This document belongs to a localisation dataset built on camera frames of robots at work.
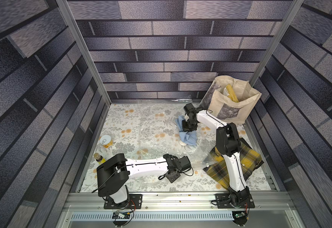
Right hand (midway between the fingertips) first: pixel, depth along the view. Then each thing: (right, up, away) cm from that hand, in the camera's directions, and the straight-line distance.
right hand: (184, 129), depth 101 cm
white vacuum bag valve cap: (-2, -9, -7) cm, 11 cm away
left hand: (-9, -24, -20) cm, 33 cm away
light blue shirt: (+2, -5, -9) cm, 10 cm away
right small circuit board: (+26, -43, -29) cm, 58 cm away
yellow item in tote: (+31, +27, -4) cm, 41 cm away
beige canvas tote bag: (+31, +21, -7) cm, 38 cm away
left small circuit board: (-38, -41, -30) cm, 64 cm away
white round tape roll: (-53, -7, -9) cm, 54 cm away
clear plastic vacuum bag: (-25, -1, +2) cm, 25 cm away
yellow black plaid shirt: (+37, -16, -19) cm, 45 cm away
